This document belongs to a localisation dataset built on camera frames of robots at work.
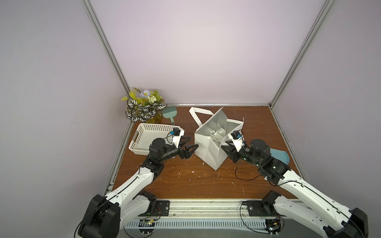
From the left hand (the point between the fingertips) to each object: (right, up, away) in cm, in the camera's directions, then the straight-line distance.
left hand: (195, 143), depth 73 cm
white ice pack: (+16, 0, +27) cm, 31 cm away
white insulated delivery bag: (+7, -6, +7) cm, 12 cm away
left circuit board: (-24, -41, -1) cm, 48 cm away
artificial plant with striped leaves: (-30, +20, +11) cm, 38 cm away
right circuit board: (+38, -39, -3) cm, 55 cm away
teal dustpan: (+55, -11, +19) cm, 59 cm away
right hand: (+15, +1, -1) cm, 15 cm away
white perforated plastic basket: (-36, +2, +31) cm, 47 cm away
